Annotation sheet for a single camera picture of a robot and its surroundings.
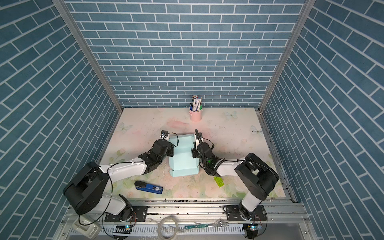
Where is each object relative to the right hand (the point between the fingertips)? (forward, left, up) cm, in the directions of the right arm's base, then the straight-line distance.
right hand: (193, 141), depth 90 cm
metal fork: (-39, -16, -10) cm, 44 cm away
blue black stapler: (-26, +25, -7) cm, 37 cm away
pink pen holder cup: (+25, +1, -4) cm, 25 cm away
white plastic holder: (-47, +43, -9) cm, 64 cm away
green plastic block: (-20, -17, -8) cm, 27 cm away
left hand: (-2, +12, -1) cm, 13 cm away
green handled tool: (-41, -6, -10) cm, 43 cm away
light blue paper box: (-11, +6, -8) cm, 15 cm away
